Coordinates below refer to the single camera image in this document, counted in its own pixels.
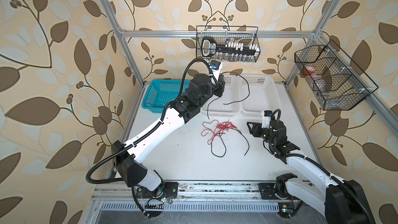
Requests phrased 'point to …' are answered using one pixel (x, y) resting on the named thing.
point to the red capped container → (309, 70)
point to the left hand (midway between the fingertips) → (223, 73)
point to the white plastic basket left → (229, 104)
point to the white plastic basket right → (258, 92)
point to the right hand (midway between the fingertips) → (252, 124)
